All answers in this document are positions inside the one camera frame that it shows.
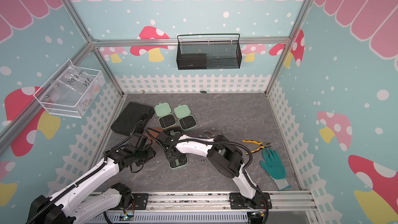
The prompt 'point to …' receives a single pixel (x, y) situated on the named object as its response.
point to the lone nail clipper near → (203, 160)
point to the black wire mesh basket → (209, 51)
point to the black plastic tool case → (132, 120)
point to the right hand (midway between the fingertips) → (174, 157)
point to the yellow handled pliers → (263, 145)
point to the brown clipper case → (154, 132)
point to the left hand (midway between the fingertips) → (154, 156)
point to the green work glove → (275, 167)
